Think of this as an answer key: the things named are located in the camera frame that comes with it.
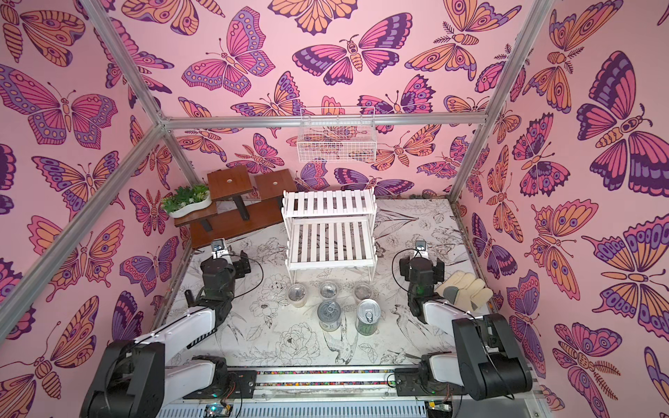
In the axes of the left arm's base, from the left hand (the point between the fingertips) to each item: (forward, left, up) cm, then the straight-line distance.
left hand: (231, 250), depth 88 cm
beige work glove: (-9, -80, -11) cm, 82 cm away
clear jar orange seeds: (-12, -23, -7) cm, 27 cm away
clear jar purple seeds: (-10, -33, -8) cm, 36 cm away
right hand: (0, -65, -3) cm, 65 cm away
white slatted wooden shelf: (+10, -33, -1) cm, 35 cm away
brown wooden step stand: (+24, +5, -4) cm, 25 cm away
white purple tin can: (-20, -34, -6) cm, 39 cm away
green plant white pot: (+16, +18, +8) cm, 25 cm away
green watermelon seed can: (-21, -45, -1) cm, 50 cm away
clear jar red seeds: (-11, -44, -8) cm, 46 cm away
